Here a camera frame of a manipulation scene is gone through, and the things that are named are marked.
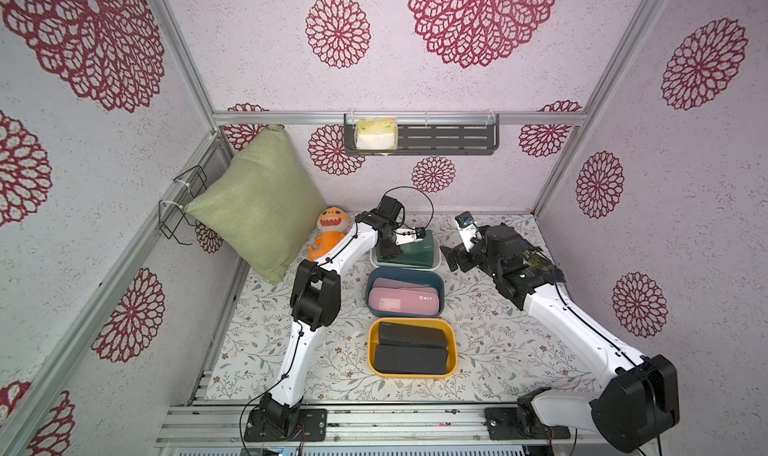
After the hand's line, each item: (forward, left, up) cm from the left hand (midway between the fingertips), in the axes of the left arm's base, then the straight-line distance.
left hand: (393, 241), depth 100 cm
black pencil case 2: (-37, -3, -5) cm, 37 cm away
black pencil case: (-30, -5, -5) cm, 31 cm away
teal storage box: (-11, -11, -5) cm, 16 cm away
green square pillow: (0, +38, +17) cm, 42 cm away
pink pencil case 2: (-15, +1, -5) cm, 15 cm away
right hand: (-11, -17, +17) cm, 26 cm away
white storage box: (-7, +5, -4) cm, 10 cm away
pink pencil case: (-19, -2, -5) cm, 20 cm away
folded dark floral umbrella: (-1, -50, -9) cm, 51 cm away
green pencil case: (-6, -8, +2) cm, 10 cm away
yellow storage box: (-28, -15, -3) cm, 32 cm away
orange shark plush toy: (+9, +21, -1) cm, 23 cm away
